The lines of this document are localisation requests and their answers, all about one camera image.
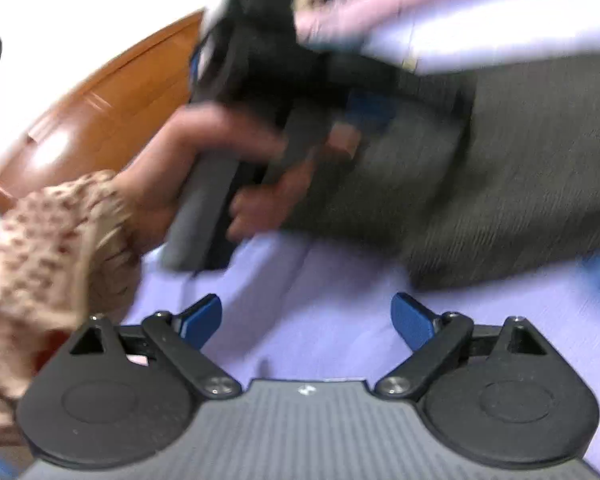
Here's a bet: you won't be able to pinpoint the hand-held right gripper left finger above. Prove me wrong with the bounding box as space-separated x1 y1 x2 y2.
69 294 243 402

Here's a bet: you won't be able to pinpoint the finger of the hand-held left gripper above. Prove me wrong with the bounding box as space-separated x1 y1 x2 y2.
325 52 463 133

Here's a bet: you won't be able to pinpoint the person's left hand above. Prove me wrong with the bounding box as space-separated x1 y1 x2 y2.
124 102 317 256

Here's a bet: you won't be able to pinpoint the person's left forearm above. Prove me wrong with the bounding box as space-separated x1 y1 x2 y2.
0 169 143 443

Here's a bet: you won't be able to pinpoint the wooden headboard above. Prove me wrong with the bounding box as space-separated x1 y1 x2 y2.
0 9 207 213

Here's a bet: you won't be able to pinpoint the purple floral bed sheet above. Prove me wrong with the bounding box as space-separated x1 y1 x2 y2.
122 5 600 480

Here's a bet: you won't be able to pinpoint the dark grey knit pants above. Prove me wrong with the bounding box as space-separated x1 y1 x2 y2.
280 55 600 292

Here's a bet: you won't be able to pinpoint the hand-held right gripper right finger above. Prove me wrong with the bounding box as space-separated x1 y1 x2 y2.
374 292 551 402

